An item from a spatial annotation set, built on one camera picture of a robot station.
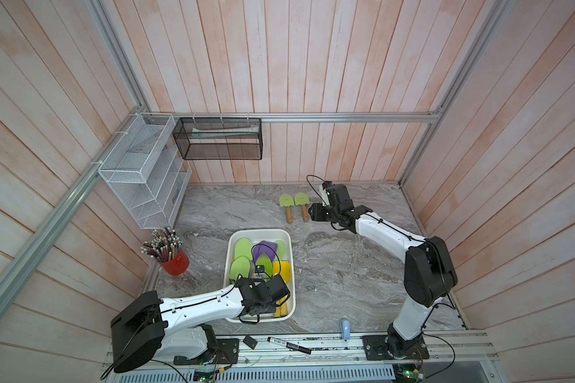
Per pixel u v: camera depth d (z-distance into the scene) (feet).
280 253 3.06
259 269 2.46
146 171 2.22
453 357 2.45
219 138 3.51
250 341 2.49
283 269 2.92
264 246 3.13
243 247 3.05
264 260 2.93
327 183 2.69
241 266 2.91
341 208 2.32
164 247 2.56
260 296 1.97
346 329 2.50
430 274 1.57
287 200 3.73
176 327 1.41
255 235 3.16
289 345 2.45
